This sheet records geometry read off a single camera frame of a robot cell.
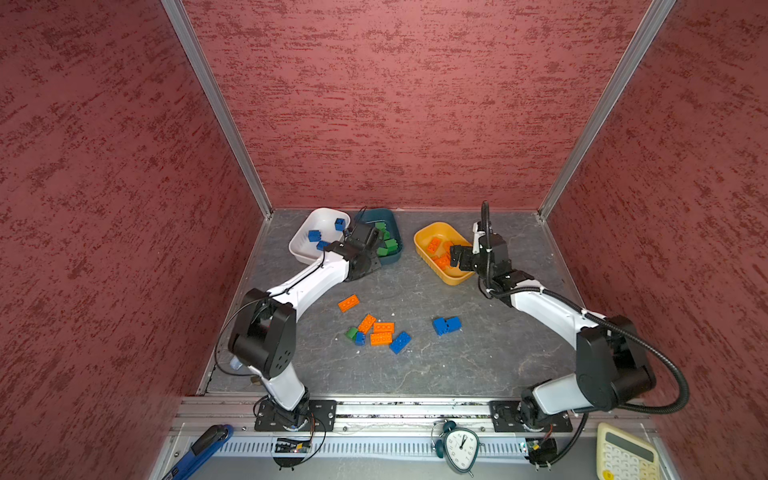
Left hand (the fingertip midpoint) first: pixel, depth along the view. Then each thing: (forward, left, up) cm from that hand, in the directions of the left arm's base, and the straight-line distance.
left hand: (371, 270), depth 90 cm
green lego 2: (+17, -6, -9) cm, 20 cm away
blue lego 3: (-14, -22, -10) cm, 27 cm away
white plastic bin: (+28, +21, -8) cm, 36 cm away
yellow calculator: (-45, -62, -8) cm, 77 cm away
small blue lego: (-18, +2, -9) cm, 21 cm away
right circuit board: (-44, -44, -12) cm, 63 cm away
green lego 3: (+12, -3, -7) cm, 14 cm away
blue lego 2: (+25, +14, -6) cm, 29 cm away
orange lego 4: (-18, -3, -9) cm, 21 cm away
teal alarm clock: (-44, -22, -6) cm, 50 cm away
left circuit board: (-44, +20, -14) cm, 50 cm away
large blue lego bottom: (-19, -10, -9) cm, 23 cm away
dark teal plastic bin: (+30, 0, -7) cm, 31 cm away
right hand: (+4, -28, +4) cm, 29 cm away
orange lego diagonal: (-13, +1, -10) cm, 17 cm away
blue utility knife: (-46, +36, -7) cm, 59 cm away
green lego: (+26, -2, -8) cm, 27 cm away
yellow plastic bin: (+21, -28, -8) cm, 36 cm away
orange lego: (+18, -22, -10) cm, 30 cm away
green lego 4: (-16, +5, -9) cm, 19 cm away
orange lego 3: (-14, -4, -11) cm, 18 cm away
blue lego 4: (-13, -26, -10) cm, 31 cm away
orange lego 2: (-6, +7, -11) cm, 14 cm away
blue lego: (+21, +23, -8) cm, 32 cm away
